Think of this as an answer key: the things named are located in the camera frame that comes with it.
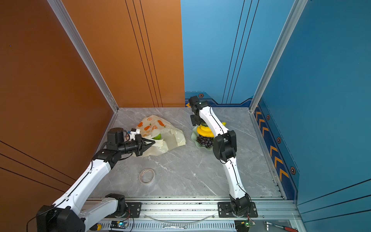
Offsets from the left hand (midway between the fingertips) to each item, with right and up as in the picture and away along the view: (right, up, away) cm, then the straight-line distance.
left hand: (156, 140), depth 75 cm
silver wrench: (+15, -42, -6) cm, 45 cm away
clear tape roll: (-11, -22, +9) cm, 26 cm away
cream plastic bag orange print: (+5, -1, +27) cm, 28 cm away
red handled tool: (+64, -41, -7) cm, 76 cm away
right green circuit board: (+44, -41, -5) cm, 61 cm away
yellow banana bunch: (+28, +3, +19) cm, 34 cm away
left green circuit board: (-17, -41, -4) cm, 45 cm away
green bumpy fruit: (0, +1, +4) cm, 4 cm away
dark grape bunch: (+29, -4, +19) cm, 35 cm away
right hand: (+24, +9, +24) cm, 35 cm away
